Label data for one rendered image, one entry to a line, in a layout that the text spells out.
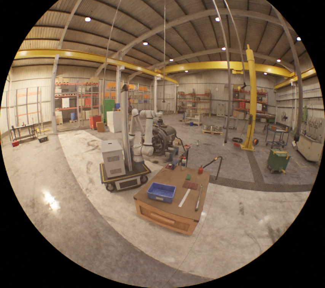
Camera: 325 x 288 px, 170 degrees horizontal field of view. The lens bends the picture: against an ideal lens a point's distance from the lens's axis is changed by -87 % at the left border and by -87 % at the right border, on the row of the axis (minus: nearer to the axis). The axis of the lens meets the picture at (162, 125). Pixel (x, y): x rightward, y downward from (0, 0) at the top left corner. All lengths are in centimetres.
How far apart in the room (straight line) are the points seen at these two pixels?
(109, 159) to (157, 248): 144
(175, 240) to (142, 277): 65
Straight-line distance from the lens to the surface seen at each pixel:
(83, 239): 183
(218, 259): 166
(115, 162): 186
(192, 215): 127
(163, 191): 147
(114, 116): 615
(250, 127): 472
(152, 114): 174
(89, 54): 979
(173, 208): 130
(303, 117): 1134
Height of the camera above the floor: 153
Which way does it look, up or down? 11 degrees down
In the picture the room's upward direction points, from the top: 1 degrees clockwise
